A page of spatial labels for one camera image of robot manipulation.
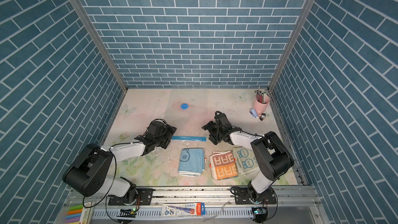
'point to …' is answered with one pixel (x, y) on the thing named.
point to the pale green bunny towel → (245, 159)
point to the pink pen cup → (260, 101)
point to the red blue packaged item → (181, 209)
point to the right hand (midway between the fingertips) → (204, 131)
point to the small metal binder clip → (263, 115)
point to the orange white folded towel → (223, 164)
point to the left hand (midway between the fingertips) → (179, 133)
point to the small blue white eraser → (253, 112)
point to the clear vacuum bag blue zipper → (188, 116)
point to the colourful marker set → (80, 214)
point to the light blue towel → (191, 162)
